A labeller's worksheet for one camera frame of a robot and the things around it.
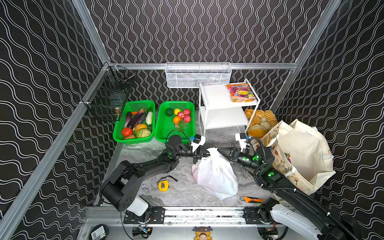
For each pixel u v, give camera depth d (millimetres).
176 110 1154
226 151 688
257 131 1018
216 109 768
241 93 797
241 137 676
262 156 535
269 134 837
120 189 439
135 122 1096
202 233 683
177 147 637
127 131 1006
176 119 1096
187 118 1096
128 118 1133
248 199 795
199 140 623
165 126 1096
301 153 794
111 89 1002
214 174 629
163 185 822
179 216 764
